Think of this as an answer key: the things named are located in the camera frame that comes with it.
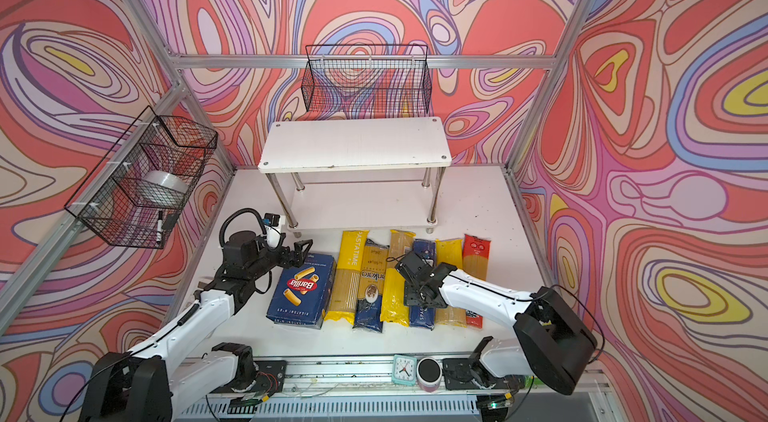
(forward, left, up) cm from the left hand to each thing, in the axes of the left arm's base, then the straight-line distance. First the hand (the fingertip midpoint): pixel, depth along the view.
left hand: (301, 237), depth 85 cm
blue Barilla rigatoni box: (-14, -2, -6) cm, 16 cm away
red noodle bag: (-3, -52, -10) cm, 53 cm away
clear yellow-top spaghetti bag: (0, -45, -10) cm, 46 cm away
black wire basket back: (+47, -19, +22) cm, 55 cm away
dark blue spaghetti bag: (-18, -20, -11) cm, 29 cm away
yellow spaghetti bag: (-17, -27, -11) cm, 33 cm away
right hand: (-15, -35, -13) cm, 40 cm away
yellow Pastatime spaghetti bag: (-10, -13, -10) cm, 19 cm away
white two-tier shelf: (+34, -13, -10) cm, 38 cm away
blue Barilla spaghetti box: (-19, -35, -10) cm, 41 cm away
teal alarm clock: (-32, -29, -11) cm, 45 cm away
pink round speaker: (-33, -35, -7) cm, 49 cm away
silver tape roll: (+1, +29, +20) cm, 35 cm away
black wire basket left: (+2, +39, +16) cm, 43 cm away
